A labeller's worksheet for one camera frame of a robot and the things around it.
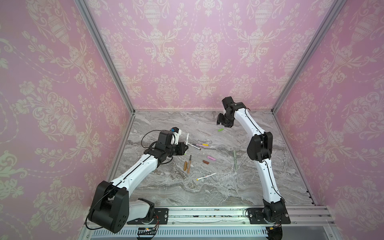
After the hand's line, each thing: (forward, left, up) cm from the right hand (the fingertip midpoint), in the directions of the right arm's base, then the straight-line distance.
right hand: (220, 123), depth 103 cm
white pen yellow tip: (-33, +13, -8) cm, 37 cm away
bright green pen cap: (+1, -1, -8) cm, 8 cm away
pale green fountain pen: (-23, -7, -8) cm, 25 cm away
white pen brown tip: (-13, +19, -7) cm, 24 cm away
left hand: (-22, +22, +7) cm, 32 cm away
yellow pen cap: (-12, +10, -7) cm, 18 cm away
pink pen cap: (-22, +8, -8) cm, 25 cm away
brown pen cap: (-24, +12, -8) cm, 28 cm away
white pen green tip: (-18, +23, +8) cm, 30 cm away
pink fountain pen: (-13, +13, -7) cm, 19 cm away
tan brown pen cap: (-26, +25, -8) cm, 37 cm away
